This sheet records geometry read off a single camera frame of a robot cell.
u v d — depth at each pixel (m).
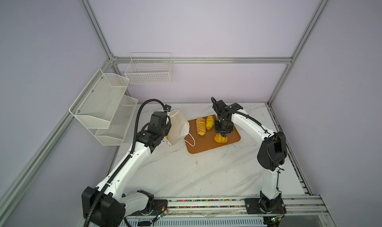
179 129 0.93
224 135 0.80
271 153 0.51
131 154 0.47
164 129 0.62
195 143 1.00
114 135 0.76
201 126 1.02
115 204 0.39
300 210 0.74
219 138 0.96
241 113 0.60
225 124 0.75
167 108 0.66
